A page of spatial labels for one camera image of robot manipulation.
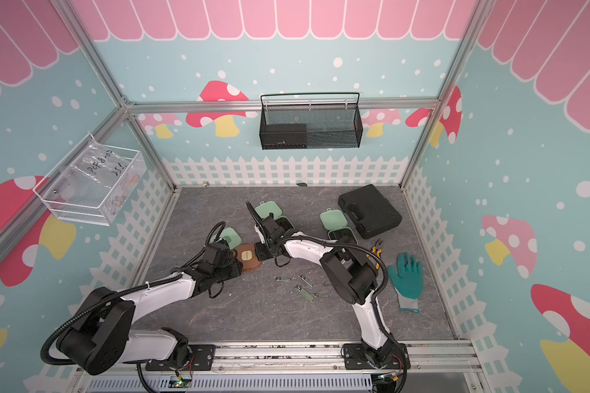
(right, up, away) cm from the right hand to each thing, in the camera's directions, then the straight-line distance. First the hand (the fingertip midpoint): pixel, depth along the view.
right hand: (258, 253), depth 93 cm
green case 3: (+32, +11, +15) cm, 37 cm away
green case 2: (0, +17, +16) cm, 23 cm away
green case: (-12, +6, +6) cm, 15 cm away
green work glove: (+57, -10, -1) cm, 58 cm away
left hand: (-6, -6, -2) cm, 9 cm away
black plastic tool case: (+46, +16, +12) cm, 51 cm away
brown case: (-4, 0, +1) cm, 4 cm away
